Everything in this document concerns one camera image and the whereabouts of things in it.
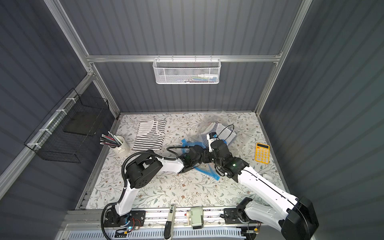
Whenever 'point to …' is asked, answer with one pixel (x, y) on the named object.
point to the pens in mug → (113, 141)
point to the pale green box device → (195, 217)
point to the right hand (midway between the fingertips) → (204, 150)
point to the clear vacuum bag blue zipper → (192, 136)
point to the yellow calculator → (262, 153)
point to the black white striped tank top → (150, 136)
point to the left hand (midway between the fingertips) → (213, 151)
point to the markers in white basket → (204, 78)
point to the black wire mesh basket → (69, 128)
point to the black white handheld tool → (169, 226)
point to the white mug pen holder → (122, 150)
